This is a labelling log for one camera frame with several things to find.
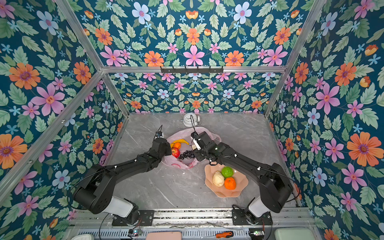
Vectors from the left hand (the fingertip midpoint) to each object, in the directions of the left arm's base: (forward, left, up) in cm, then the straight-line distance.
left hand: (169, 141), depth 91 cm
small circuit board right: (-48, -43, -11) cm, 66 cm away
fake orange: (+1, -4, -6) cm, 7 cm away
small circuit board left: (-44, +16, -11) cm, 48 cm away
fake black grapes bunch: (-5, -11, -9) cm, 15 cm away
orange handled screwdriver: (-48, -29, -8) cm, 57 cm away
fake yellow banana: (+5, -5, -7) cm, 10 cm away
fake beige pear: (-23, -28, -4) cm, 36 cm away
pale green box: (-50, -60, -9) cm, 78 cm away
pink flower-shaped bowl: (-25, -41, -7) cm, 49 cm away
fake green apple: (-20, -33, -5) cm, 39 cm away
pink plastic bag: (+4, -10, 0) cm, 10 cm away
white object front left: (-45, +37, -8) cm, 59 cm away
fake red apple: (-5, -3, -5) cm, 8 cm away
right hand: (-8, -18, +3) cm, 20 cm away
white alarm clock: (+22, -10, -7) cm, 26 cm away
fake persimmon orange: (-26, -34, -5) cm, 43 cm away
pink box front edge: (-47, 0, -8) cm, 47 cm away
